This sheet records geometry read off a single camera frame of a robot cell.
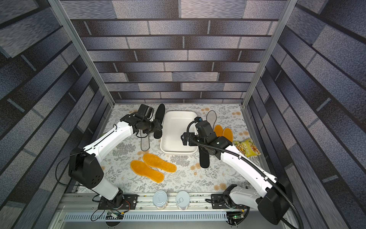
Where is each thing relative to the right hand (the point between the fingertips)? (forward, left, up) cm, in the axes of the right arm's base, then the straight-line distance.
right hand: (187, 135), depth 78 cm
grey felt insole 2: (+7, +30, -18) cm, 36 cm away
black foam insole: (-6, -11, -18) cm, 22 cm away
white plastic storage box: (+24, +10, -19) cm, 32 cm away
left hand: (+7, +16, -1) cm, 18 cm away
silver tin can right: (-29, +2, -14) cm, 32 cm away
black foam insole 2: (+13, +17, +2) cm, 21 cm away
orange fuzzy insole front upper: (-8, +20, -18) cm, 28 cm away
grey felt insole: (+30, -19, -20) cm, 40 cm away
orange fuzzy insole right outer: (+14, -29, -19) cm, 38 cm away
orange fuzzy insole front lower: (-12, +28, -19) cm, 36 cm away
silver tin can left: (-29, +13, -14) cm, 35 cm away
